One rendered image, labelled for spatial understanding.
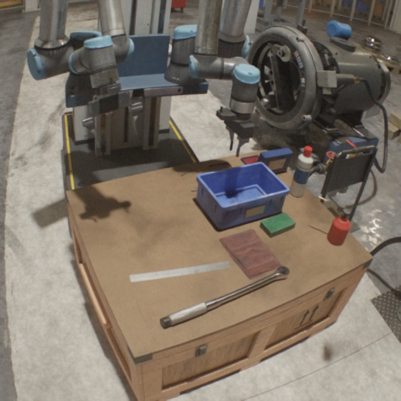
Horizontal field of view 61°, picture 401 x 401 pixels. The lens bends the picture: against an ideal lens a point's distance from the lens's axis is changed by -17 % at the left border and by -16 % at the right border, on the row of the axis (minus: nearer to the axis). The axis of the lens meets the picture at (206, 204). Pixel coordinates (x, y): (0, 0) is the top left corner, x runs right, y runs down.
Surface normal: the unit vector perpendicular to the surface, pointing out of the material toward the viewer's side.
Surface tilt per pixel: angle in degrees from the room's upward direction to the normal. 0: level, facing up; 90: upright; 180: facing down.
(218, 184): 90
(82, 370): 0
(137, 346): 0
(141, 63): 90
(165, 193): 0
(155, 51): 90
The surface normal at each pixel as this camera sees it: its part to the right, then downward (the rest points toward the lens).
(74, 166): 0.11, -0.77
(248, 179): 0.47, 0.59
